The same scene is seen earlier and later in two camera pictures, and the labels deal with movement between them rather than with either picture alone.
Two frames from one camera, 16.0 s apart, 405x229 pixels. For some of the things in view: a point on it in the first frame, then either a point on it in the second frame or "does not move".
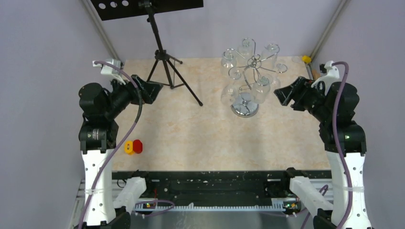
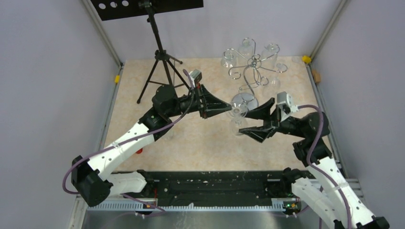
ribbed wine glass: [261, 89] to [169, 134]
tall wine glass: [280, 68] does not move
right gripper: [302, 84] to [262, 112]
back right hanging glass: [269, 55] does not move
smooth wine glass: [231, 92] to [239, 108]
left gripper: [149, 89] to [211, 104]
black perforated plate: [109, 9] does not move
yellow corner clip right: [306, 59] does not move
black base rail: [258, 185] does not move
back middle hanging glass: [246, 51] does not move
